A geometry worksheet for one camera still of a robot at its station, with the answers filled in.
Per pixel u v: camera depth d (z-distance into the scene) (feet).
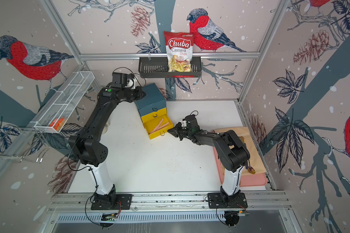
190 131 2.49
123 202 2.40
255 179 2.66
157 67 3.11
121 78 2.12
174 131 2.72
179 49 2.71
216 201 2.39
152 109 2.96
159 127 3.38
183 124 2.90
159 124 3.41
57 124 2.13
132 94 2.34
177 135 2.75
